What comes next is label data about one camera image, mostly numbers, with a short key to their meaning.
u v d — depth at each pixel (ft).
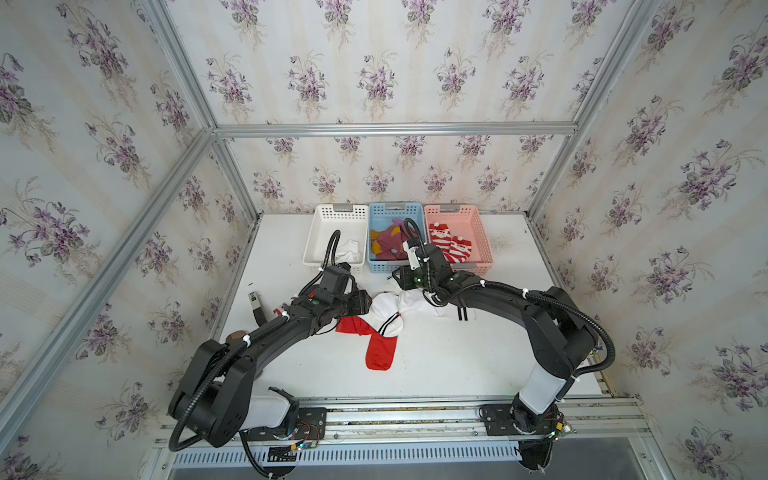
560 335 1.54
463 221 3.85
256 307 2.91
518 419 2.16
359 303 2.50
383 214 3.78
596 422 2.46
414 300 3.05
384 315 2.97
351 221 3.84
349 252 3.41
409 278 2.59
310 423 2.37
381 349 2.80
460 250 3.52
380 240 3.52
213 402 1.33
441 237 3.64
